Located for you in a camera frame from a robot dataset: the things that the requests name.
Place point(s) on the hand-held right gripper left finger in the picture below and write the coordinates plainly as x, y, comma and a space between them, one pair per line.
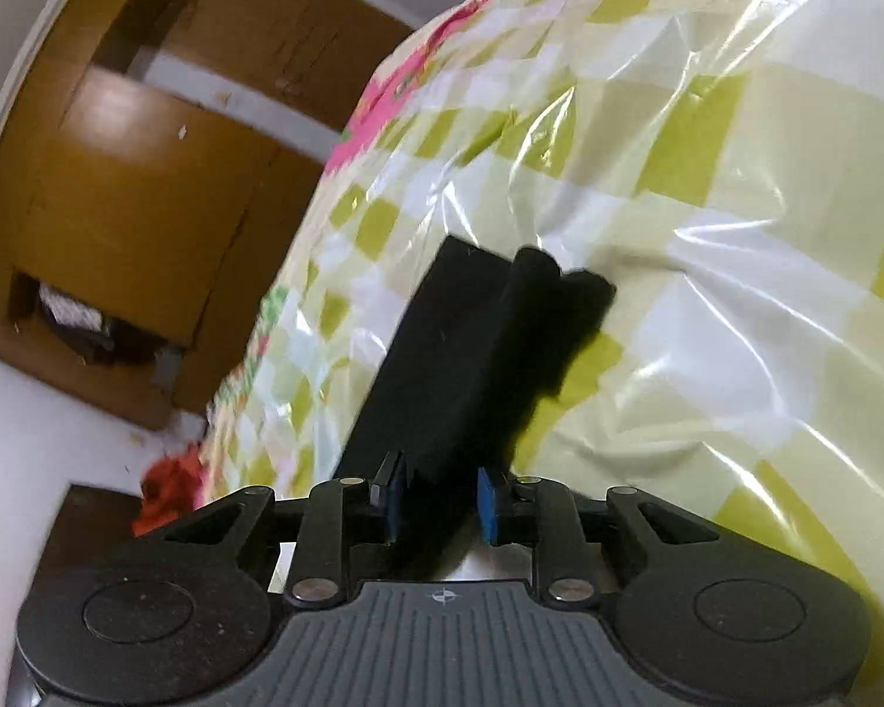
394, 497

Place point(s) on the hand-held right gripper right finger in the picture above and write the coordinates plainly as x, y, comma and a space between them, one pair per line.
488, 507

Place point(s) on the black pants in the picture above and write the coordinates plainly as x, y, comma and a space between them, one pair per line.
449, 353

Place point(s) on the red cloth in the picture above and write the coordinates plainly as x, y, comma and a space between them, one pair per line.
166, 487

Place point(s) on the dark brown headboard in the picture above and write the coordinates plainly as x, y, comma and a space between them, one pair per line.
88, 530

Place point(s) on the clear plastic sheet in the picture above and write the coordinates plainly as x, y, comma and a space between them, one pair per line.
744, 272

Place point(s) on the folded clothes pile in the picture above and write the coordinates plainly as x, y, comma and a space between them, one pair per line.
74, 320

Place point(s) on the wooden wardrobe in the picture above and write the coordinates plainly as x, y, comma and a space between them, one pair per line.
140, 199

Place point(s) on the checkered floral bed sheet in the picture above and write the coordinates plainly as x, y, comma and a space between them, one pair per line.
486, 88

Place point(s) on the wooden door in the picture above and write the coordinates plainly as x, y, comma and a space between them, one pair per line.
265, 7

